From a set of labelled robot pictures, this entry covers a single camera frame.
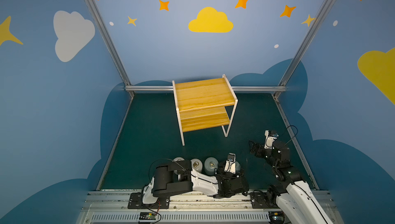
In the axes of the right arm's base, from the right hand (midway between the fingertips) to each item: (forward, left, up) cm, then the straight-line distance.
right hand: (258, 140), depth 83 cm
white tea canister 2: (-14, +33, -4) cm, 36 cm away
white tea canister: (-12, +43, -3) cm, 45 cm away
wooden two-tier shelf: (+6, +32, +21) cm, 39 cm away
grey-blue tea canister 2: (-14, +12, -3) cm, 19 cm away
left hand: (-10, +12, -6) cm, 17 cm away
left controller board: (-36, +55, -13) cm, 67 cm away
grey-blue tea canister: (-13, +26, -3) cm, 29 cm away
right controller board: (-33, -7, -15) cm, 37 cm away
